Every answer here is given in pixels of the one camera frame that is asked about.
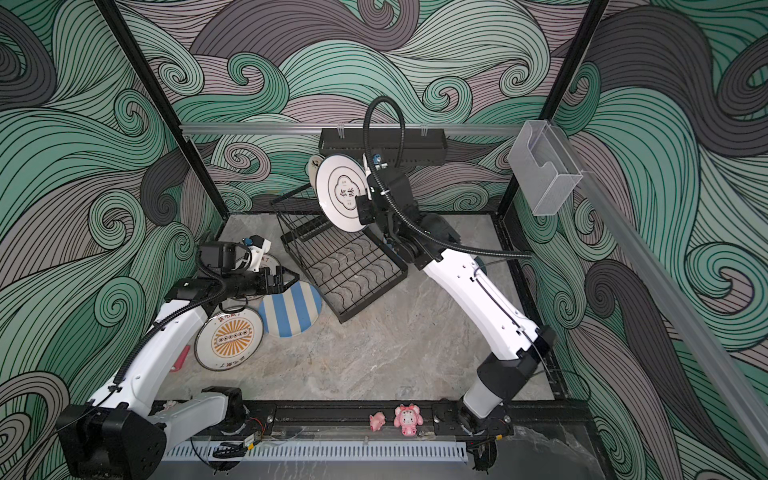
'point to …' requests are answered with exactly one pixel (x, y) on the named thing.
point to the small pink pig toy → (376, 421)
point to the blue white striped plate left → (291, 312)
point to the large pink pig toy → (408, 417)
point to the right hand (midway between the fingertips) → (373, 188)
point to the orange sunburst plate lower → (228, 340)
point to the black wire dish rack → (350, 268)
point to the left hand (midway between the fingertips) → (287, 275)
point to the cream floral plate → (313, 164)
